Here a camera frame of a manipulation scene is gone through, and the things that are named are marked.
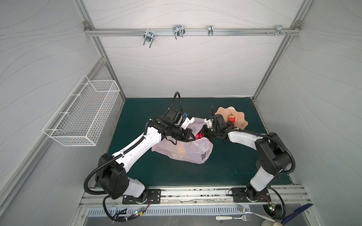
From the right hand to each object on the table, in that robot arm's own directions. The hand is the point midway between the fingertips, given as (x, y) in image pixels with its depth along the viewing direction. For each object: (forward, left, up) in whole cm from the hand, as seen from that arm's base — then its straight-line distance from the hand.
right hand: (196, 130), depth 90 cm
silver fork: (-40, -24, -9) cm, 47 cm away
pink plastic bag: (-17, 0, +7) cm, 19 cm away
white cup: (-44, -35, -9) cm, 58 cm away
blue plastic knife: (-39, -50, -10) cm, 65 cm away
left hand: (-11, 0, +11) cm, 16 cm away
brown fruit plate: (+13, -33, -7) cm, 36 cm away
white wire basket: (-11, +58, +23) cm, 64 cm away
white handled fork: (-43, -24, -10) cm, 50 cm away
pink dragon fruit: (-6, -1, +3) cm, 6 cm away
